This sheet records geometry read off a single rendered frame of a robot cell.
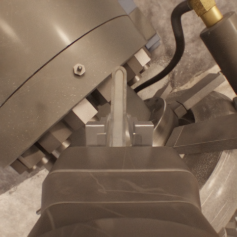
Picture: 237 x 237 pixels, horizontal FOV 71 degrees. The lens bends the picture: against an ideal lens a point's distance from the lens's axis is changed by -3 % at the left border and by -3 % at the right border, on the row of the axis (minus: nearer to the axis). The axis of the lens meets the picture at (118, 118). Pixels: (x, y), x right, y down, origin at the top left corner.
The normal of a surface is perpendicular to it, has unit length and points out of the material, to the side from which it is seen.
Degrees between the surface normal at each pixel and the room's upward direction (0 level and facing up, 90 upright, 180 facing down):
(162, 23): 0
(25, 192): 0
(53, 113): 12
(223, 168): 48
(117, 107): 5
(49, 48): 25
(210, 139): 90
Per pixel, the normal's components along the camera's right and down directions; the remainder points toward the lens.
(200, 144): -0.53, 0.64
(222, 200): 0.36, 0.00
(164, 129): 0.57, -0.26
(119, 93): 0.01, 0.28
